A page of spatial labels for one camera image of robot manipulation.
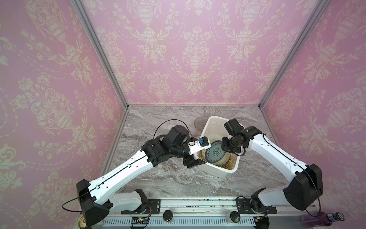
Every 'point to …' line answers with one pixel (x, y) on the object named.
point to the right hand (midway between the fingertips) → (223, 148)
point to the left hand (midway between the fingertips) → (203, 154)
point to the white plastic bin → (214, 128)
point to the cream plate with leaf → (203, 156)
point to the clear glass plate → (199, 123)
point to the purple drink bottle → (320, 219)
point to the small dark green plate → (214, 153)
